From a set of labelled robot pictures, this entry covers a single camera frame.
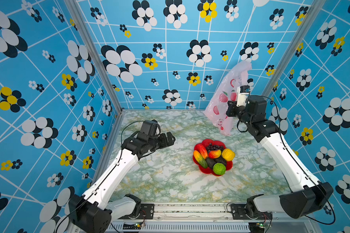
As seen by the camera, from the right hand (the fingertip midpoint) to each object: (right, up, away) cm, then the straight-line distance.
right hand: (230, 101), depth 73 cm
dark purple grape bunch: (-5, -27, +20) cm, 34 cm away
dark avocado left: (-7, -35, +13) cm, 38 cm away
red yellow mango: (-13, -27, +18) cm, 35 cm away
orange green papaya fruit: (-14, -33, +13) cm, 38 cm away
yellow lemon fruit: (+3, -30, +12) cm, 32 cm away
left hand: (-30, -20, +2) cm, 36 cm away
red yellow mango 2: (-5, -30, +14) cm, 34 cm away
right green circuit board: (+12, -62, -2) cm, 64 cm away
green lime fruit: (-4, -37, +7) cm, 37 cm away
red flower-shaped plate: (+4, -37, +14) cm, 39 cm away
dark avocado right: (-1, -34, +14) cm, 36 cm away
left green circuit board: (-47, -62, -3) cm, 78 cm away
